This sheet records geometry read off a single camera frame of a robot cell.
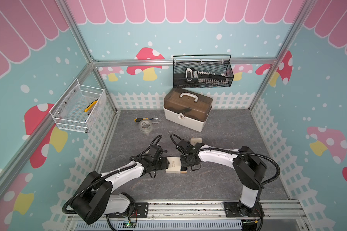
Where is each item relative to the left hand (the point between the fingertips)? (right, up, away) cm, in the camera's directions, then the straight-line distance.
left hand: (165, 166), depth 88 cm
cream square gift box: (+6, 0, -1) cm, 6 cm away
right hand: (+12, +1, +2) cm, 12 cm away
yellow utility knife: (-38, +36, -12) cm, 54 cm away
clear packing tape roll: (-17, +24, +21) cm, 36 cm away
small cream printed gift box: (+18, +14, +11) cm, 25 cm away
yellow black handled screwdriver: (-23, +29, +22) cm, 43 cm away
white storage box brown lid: (+14, +36, +7) cm, 39 cm away
